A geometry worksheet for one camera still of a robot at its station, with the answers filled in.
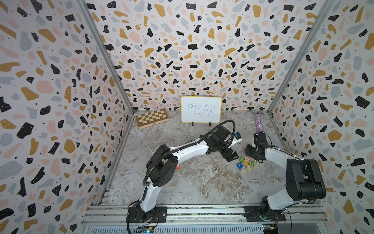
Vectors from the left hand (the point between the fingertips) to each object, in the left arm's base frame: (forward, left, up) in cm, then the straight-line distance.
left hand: (236, 151), depth 83 cm
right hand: (+6, -12, -11) cm, 18 cm away
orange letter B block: (-3, +34, -15) cm, 38 cm away
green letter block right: (+2, -7, -14) cm, 15 cm away
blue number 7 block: (-3, -4, -12) cm, 13 cm away
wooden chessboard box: (+36, +57, -11) cm, 68 cm away
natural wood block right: (-6, -7, -13) cm, 16 cm away
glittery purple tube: (+31, -26, -12) cm, 43 cm away
